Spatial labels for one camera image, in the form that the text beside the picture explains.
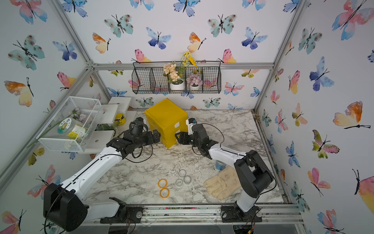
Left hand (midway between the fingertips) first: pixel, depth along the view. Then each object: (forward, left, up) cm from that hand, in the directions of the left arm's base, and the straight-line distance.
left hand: (155, 134), depth 82 cm
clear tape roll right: (-19, -17, -20) cm, 32 cm away
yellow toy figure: (+22, +31, -11) cm, 39 cm away
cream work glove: (-21, -39, -20) cm, 49 cm away
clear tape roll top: (-15, -14, -20) cm, 29 cm away
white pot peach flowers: (+29, -11, +13) cm, 33 cm away
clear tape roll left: (-20, -13, -20) cm, 31 cm away
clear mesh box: (+10, +39, +10) cm, 41 cm away
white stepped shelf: (+12, +25, +2) cm, 28 cm away
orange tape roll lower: (-27, -3, -20) cm, 33 cm away
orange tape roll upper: (-20, -3, -19) cm, 28 cm away
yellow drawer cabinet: (+9, -7, +2) cm, 12 cm away
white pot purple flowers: (+27, -23, +15) cm, 38 cm away
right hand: (+2, -13, -2) cm, 13 cm away
